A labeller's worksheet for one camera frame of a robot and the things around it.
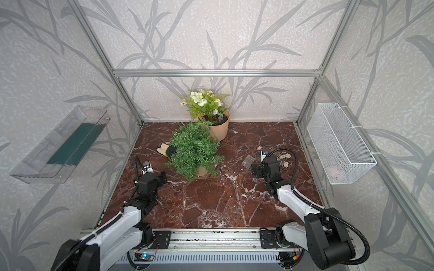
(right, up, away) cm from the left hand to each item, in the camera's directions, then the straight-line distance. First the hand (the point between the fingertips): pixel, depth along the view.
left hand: (152, 171), depth 86 cm
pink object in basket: (+86, +3, -14) cm, 87 cm away
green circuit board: (+3, -33, -15) cm, 37 cm away
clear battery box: (+51, +3, +13) cm, 53 cm away
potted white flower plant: (+27, +35, +5) cm, 44 cm away
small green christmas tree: (+25, +12, -13) cm, 30 cm away
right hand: (+58, +4, +4) cm, 58 cm away
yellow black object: (+2, +9, +16) cm, 19 cm away
